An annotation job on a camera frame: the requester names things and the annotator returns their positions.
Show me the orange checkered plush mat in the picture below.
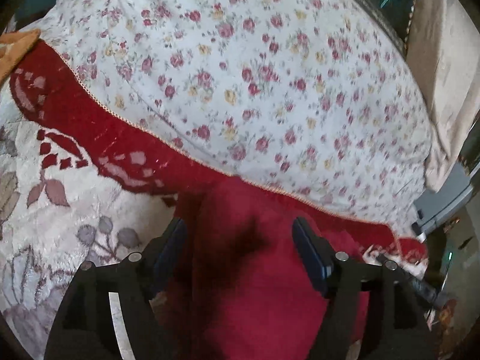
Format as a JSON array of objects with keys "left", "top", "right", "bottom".
[{"left": 0, "top": 28, "right": 41, "bottom": 84}]

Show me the grey metal appliance box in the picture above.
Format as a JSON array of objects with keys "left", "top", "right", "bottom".
[{"left": 412, "top": 163, "right": 479, "bottom": 239}]

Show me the beige curtain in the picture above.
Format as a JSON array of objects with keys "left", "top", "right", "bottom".
[{"left": 407, "top": 0, "right": 479, "bottom": 192}]

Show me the dark red knit garment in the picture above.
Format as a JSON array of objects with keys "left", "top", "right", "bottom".
[{"left": 157, "top": 175, "right": 373, "bottom": 360}]

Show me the red white floral plush blanket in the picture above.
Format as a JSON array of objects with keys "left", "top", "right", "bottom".
[{"left": 1, "top": 42, "right": 428, "bottom": 359}]

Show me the white floral quilt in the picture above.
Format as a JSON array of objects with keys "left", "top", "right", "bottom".
[{"left": 36, "top": 0, "right": 431, "bottom": 236}]

